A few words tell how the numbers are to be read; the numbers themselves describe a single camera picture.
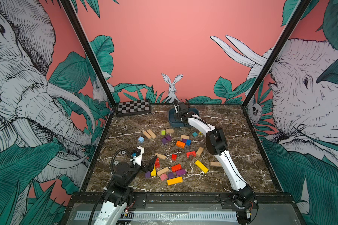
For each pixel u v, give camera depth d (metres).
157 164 0.86
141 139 0.96
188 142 0.95
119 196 0.57
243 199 0.64
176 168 0.85
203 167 0.85
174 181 0.80
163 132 1.01
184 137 0.99
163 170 0.84
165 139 0.98
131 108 1.15
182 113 0.88
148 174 0.82
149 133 1.01
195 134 1.00
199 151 0.91
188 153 0.91
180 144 0.95
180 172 0.84
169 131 1.03
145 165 0.68
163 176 0.82
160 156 0.91
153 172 0.82
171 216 0.70
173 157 0.90
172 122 1.07
